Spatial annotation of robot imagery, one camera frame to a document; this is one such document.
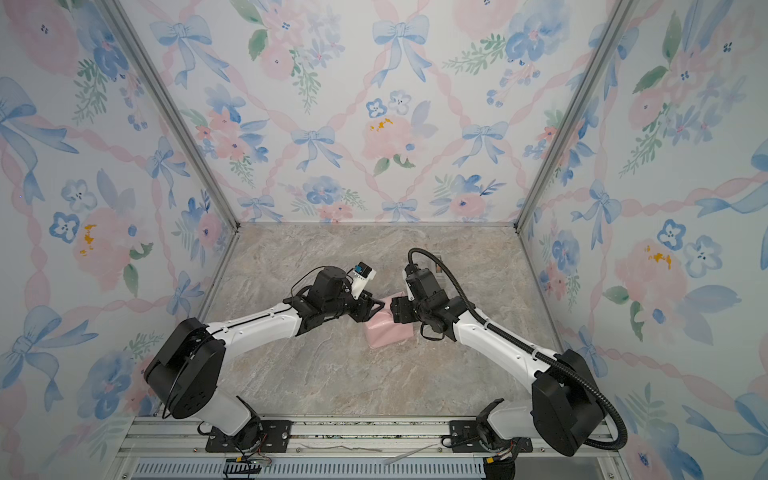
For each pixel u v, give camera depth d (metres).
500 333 0.50
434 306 0.63
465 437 0.74
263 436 0.73
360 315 0.76
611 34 0.72
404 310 0.74
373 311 0.79
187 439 0.75
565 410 0.41
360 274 0.75
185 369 0.45
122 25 0.70
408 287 0.67
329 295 0.68
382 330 0.82
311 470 0.70
